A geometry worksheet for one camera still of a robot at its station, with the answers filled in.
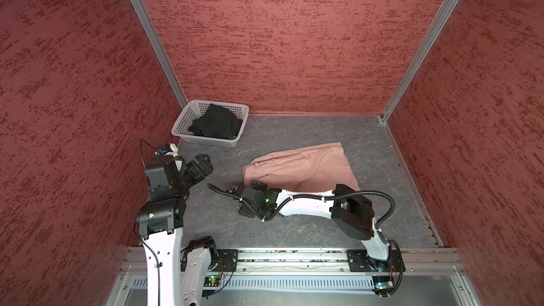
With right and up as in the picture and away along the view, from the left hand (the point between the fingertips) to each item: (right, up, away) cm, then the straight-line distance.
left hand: (200, 167), depth 69 cm
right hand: (+15, -15, +17) cm, 27 cm away
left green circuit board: (+4, -39, +1) cm, 39 cm away
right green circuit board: (+62, -40, +2) cm, 74 cm away
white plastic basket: (-22, +24, +46) cm, 56 cm away
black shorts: (-5, +17, +38) cm, 42 cm away
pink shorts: (+43, -5, +30) cm, 52 cm away
